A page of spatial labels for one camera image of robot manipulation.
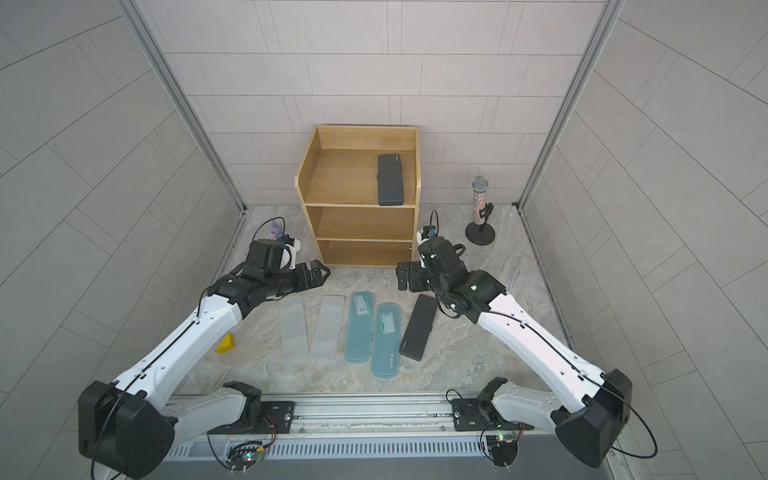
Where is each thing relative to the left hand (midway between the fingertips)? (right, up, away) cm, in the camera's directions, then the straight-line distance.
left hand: (325, 272), depth 80 cm
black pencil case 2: (+17, +26, +2) cm, 32 cm away
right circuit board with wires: (+45, -39, -12) cm, 61 cm away
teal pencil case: (+9, -20, +3) cm, 22 cm away
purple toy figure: (-24, +11, +25) cm, 36 cm away
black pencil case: (+26, -17, +5) cm, 31 cm away
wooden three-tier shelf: (+9, +23, +1) cm, 25 cm away
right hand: (+23, +2, -5) cm, 23 cm away
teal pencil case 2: (+17, -21, +3) cm, 27 cm away
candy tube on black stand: (+49, +11, +26) cm, 56 cm away
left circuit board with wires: (-15, -38, -15) cm, 44 cm away
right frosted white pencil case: (0, -16, +5) cm, 17 cm away
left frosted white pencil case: (-9, -18, +3) cm, 21 cm away
